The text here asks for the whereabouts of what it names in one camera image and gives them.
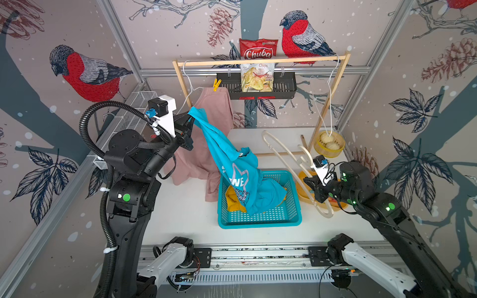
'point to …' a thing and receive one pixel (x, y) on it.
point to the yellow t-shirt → (235, 204)
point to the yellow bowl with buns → (329, 144)
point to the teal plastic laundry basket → (286, 214)
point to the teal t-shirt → (240, 167)
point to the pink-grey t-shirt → (201, 164)
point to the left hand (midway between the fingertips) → (196, 107)
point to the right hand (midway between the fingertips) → (305, 176)
